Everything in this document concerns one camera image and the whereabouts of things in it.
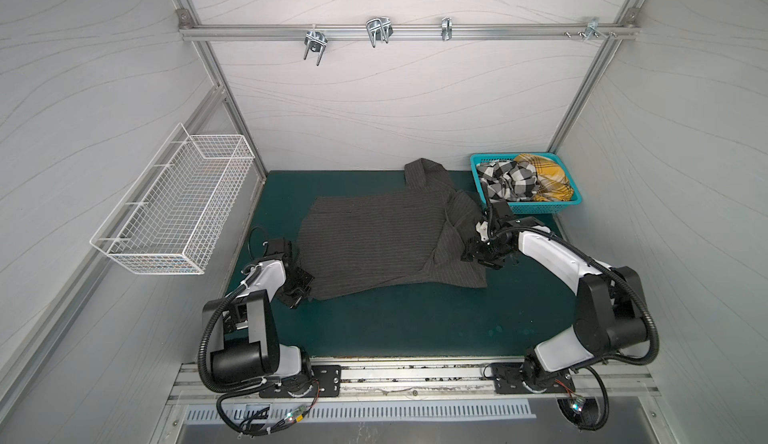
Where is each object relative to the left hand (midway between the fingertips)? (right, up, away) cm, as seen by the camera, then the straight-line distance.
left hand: (315, 285), depth 90 cm
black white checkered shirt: (+66, +33, +17) cm, 76 cm away
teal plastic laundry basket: (+72, +24, +12) cm, 77 cm away
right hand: (+49, +10, -1) cm, 50 cm away
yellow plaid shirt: (+81, +32, +14) cm, 88 cm away
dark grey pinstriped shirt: (+27, +13, +11) cm, 32 cm away
